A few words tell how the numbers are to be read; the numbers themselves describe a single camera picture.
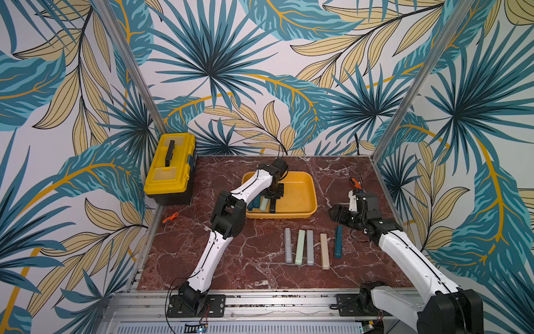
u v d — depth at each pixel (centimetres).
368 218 63
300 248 84
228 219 63
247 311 73
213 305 74
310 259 83
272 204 97
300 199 103
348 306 73
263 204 97
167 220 92
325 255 84
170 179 88
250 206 97
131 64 80
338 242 86
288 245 86
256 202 98
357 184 107
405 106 96
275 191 88
